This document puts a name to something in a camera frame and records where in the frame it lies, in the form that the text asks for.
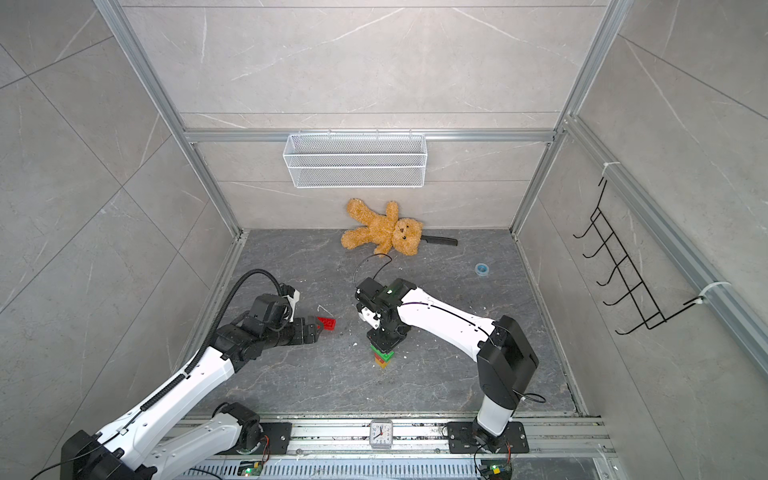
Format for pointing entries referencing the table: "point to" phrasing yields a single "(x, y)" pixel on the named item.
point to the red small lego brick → (380, 359)
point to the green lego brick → (384, 355)
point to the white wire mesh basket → (348, 160)
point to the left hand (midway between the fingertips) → (313, 322)
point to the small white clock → (381, 434)
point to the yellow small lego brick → (383, 365)
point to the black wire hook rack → (638, 304)
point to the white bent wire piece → (323, 309)
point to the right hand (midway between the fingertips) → (389, 345)
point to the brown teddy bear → (383, 232)
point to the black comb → (440, 240)
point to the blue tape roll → (481, 269)
